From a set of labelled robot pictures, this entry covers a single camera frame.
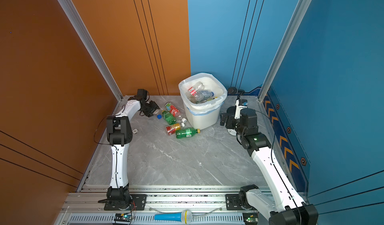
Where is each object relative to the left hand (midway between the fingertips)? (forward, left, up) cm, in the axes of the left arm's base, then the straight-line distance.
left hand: (158, 108), depth 110 cm
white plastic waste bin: (-19, -34, +17) cm, 42 cm away
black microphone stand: (-11, -49, +29) cm, 58 cm away
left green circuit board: (-66, +6, -4) cm, 66 cm away
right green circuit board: (-66, -55, -4) cm, 86 cm away
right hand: (-24, -44, +24) cm, 56 cm away
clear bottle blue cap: (-8, -2, 0) cm, 8 cm away
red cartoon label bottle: (-5, -13, +3) cm, 14 cm away
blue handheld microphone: (-66, -25, +2) cm, 70 cm away
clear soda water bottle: (-8, -33, +22) cm, 40 cm away
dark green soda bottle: (-8, -9, -1) cm, 12 cm away
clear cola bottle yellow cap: (-3, -26, +21) cm, 33 cm away
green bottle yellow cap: (-22, -22, +3) cm, 32 cm away
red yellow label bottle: (-21, -13, +3) cm, 24 cm away
